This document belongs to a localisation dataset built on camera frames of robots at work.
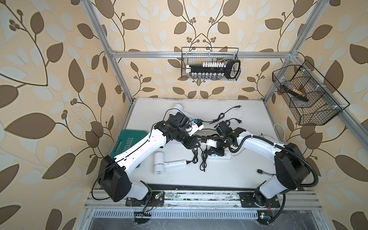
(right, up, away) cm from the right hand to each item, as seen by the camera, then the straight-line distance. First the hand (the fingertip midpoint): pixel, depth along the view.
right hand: (211, 149), depth 87 cm
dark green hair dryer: (+3, +14, -17) cm, 22 cm away
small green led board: (-31, -21, -14) cm, 40 cm away
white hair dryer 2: (-31, -8, -5) cm, 32 cm away
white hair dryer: (-22, +27, +21) cm, 40 cm away
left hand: (-10, +7, -13) cm, 18 cm away
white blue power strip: (+9, -4, 0) cm, 10 cm away
